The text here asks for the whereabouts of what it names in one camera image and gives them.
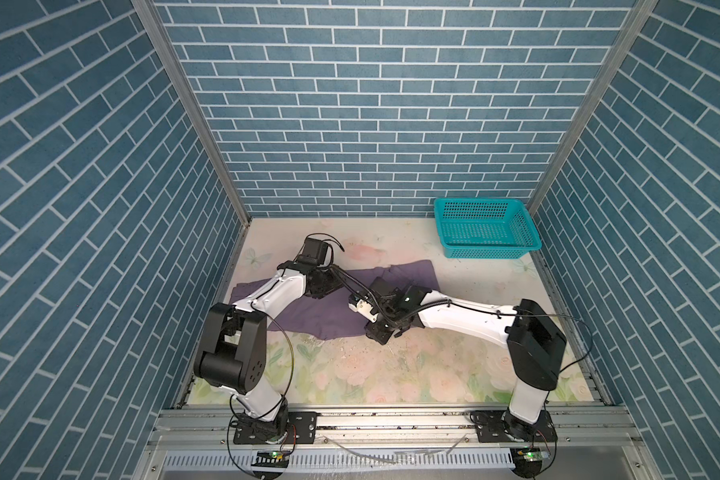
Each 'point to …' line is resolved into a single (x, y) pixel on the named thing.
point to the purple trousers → (334, 314)
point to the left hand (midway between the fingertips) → (343, 281)
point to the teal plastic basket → (485, 228)
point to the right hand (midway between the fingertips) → (368, 326)
